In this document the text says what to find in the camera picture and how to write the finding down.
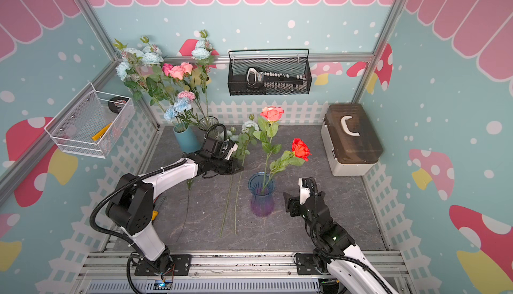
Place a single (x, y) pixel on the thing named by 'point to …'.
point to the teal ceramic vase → (190, 137)
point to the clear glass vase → (206, 122)
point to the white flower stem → (239, 189)
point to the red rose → (300, 152)
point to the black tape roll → (116, 104)
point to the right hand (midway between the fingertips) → (291, 192)
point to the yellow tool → (99, 134)
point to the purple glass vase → (261, 185)
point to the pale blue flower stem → (228, 206)
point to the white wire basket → (95, 123)
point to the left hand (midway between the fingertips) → (242, 171)
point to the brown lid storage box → (351, 140)
